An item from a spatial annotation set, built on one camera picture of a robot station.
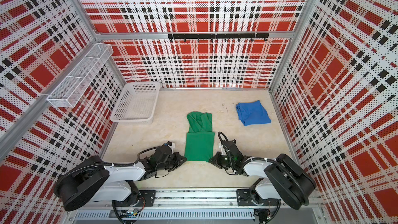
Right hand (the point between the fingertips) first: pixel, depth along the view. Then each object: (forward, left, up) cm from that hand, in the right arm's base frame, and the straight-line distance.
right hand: (209, 162), depth 84 cm
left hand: (+1, +12, 0) cm, 12 cm away
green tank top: (+14, +6, -1) cm, 15 cm away
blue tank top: (+32, -30, +1) cm, 44 cm away
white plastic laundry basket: (+43, +52, +1) cm, 68 cm away
